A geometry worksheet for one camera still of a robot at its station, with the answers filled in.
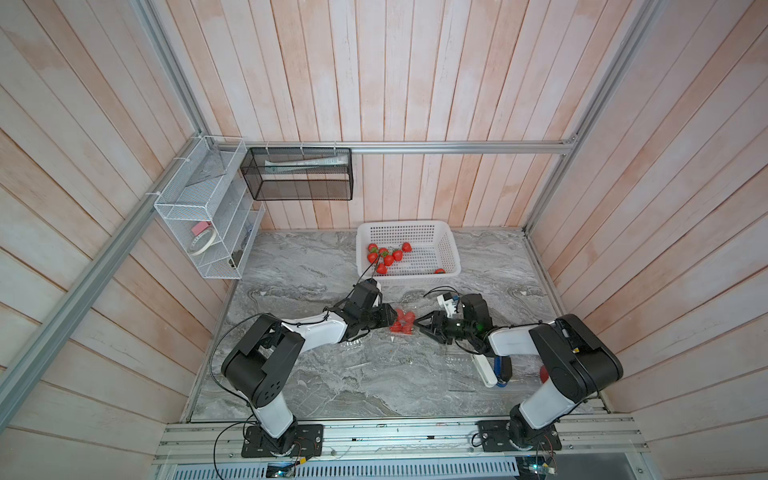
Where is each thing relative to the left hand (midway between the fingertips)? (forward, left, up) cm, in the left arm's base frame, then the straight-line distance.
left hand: (392, 319), depth 91 cm
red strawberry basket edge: (+21, +4, -1) cm, 21 cm away
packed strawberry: (+1, -6, 0) cm, 6 cm away
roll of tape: (+13, +54, +21) cm, 60 cm away
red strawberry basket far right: (+19, -17, 0) cm, 26 cm away
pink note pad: (+16, +55, +24) cm, 62 cm away
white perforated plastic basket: (+33, -17, -3) cm, 37 cm away
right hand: (-2, -7, 0) cm, 8 cm away
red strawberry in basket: (+27, -3, -2) cm, 28 cm away
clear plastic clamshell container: (0, -4, -2) cm, 5 cm away
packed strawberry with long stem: (+3, -3, -2) cm, 4 cm away
